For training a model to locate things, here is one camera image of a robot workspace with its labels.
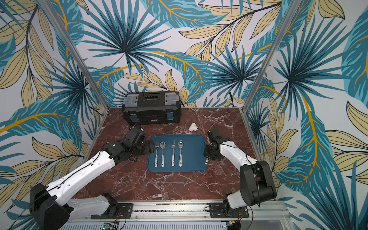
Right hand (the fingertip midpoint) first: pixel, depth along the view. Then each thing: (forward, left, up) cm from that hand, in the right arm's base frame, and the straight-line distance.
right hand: (208, 155), depth 89 cm
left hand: (-1, +35, +12) cm, 37 cm away
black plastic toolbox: (+31, +36, +12) cm, 49 cm away
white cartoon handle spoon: (+8, +29, -1) cm, 31 cm away
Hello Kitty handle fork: (0, +22, -2) cm, 22 cm away
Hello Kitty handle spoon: (+9, +17, -1) cm, 19 cm away
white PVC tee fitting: (+23, +8, -1) cm, 24 cm away
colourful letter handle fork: (+2, +33, -3) cm, 33 cm away
